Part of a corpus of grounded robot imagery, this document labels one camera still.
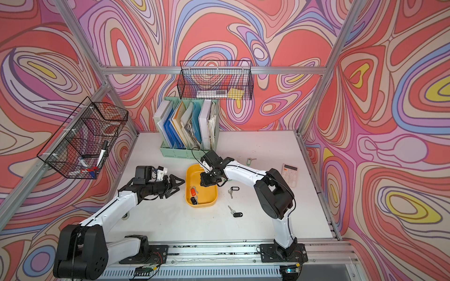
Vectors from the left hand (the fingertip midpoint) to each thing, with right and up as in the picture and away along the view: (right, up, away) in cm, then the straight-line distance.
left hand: (182, 185), depth 83 cm
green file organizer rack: (-2, +15, +19) cm, 24 cm away
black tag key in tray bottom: (+5, -9, +6) cm, 11 cm away
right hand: (+10, -2, +5) cm, 11 cm away
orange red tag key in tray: (+3, -5, +9) cm, 11 cm away
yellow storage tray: (+12, -7, +6) cm, 15 cm away
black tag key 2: (+26, -15, +1) cm, 29 cm away
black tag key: (+25, -4, +10) cm, 27 cm away
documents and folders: (0, +31, +10) cm, 33 cm away
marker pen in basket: (-28, +18, -14) cm, 36 cm away
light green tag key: (+35, +10, +22) cm, 42 cm away
